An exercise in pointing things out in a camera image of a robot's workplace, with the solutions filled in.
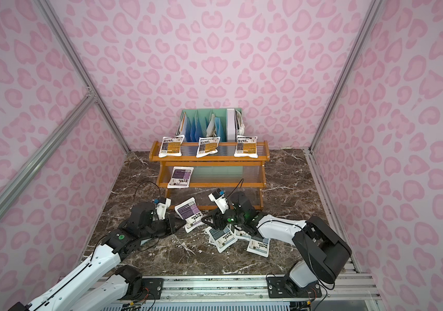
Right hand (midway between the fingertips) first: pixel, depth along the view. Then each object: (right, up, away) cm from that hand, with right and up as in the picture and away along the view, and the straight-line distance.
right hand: (205, 218), depth 80 cm
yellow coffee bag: (-14, +29, 0) cm, 33 cm away
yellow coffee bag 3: (+17, +29, 0) cm, 34 cm away
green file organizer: (+9, +42, +16) cm, 46 cm away
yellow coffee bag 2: (+1, +30, 0) cm, 30 cm away
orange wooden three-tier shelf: (-5, +17, +25) cm, 30 cm away
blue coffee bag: (+6, -10, +4) cm, 12 cm away
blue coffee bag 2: (+15, -9, +6) cm, 19 cm away
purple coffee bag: (-12, +16, +8) cm, 22 cm away
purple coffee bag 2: (-6, +2, 0) cm, 6 cm away
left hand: (-7, 0, -4) cm, 8 cm away
